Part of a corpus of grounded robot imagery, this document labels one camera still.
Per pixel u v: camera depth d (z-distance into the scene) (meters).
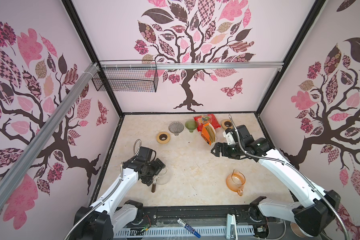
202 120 1.10
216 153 0.68
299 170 0.84
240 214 0.74
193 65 0.94
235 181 0.86
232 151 0.63
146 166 0.61
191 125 1.06
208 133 0.99
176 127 1.07
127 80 1.22
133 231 0.73
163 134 1.04
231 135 0.62
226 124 1.11
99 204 0.42
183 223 0.70
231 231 0.68
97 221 0.39
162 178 0.85
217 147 0.67
